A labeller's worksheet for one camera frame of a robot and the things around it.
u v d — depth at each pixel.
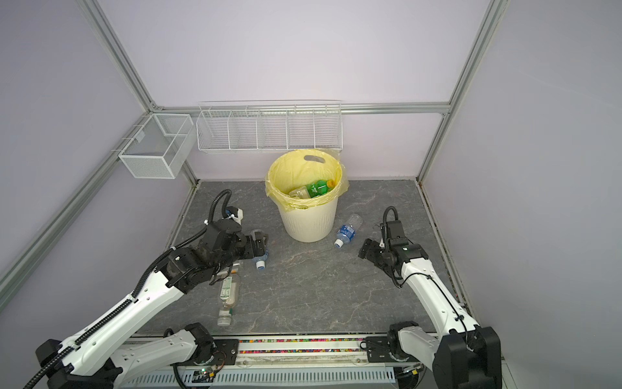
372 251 0.75
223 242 0.52
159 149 0.79
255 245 0.65
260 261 0.89
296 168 0.95
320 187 0.96
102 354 0.40
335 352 0.75
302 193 0.87
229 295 0.80
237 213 0.65
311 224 0.87
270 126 0.98
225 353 0.74
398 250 0.58
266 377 0.71
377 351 0.74
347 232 0.95
